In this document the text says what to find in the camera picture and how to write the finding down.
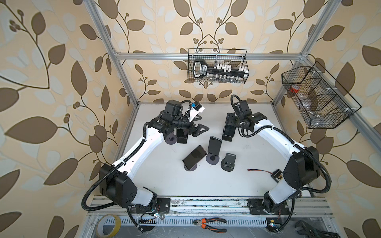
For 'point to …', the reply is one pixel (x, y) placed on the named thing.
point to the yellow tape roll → (99, 226)
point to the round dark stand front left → (194, 168)
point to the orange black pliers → (203, 223)
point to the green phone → (214, 146)
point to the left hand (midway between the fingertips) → (202, 120)
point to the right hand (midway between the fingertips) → (231, 120)
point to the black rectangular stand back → (227, 138)
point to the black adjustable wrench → (311, 232)
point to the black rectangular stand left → (182, 139)
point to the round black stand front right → (227, 163)
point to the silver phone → (229, 130)
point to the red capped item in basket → (294, 89)
